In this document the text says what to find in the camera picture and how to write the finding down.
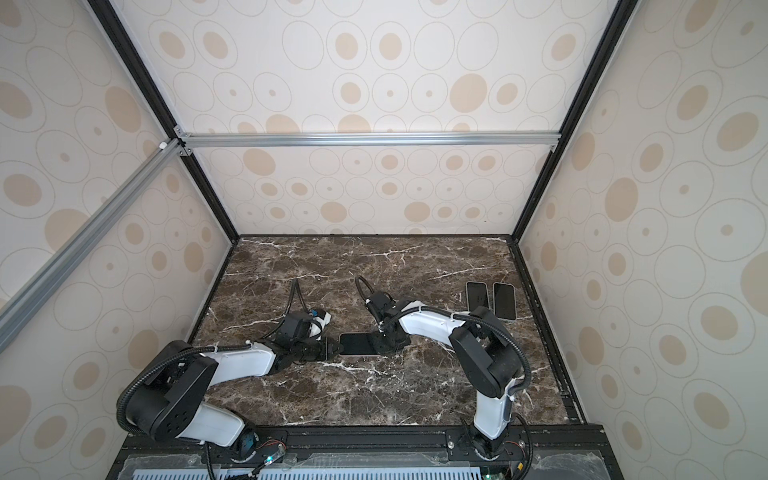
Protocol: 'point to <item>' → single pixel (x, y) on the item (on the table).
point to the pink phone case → (372, 340)
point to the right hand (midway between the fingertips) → (386, 349)
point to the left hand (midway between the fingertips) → (349, 346)
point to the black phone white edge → (504, 301)
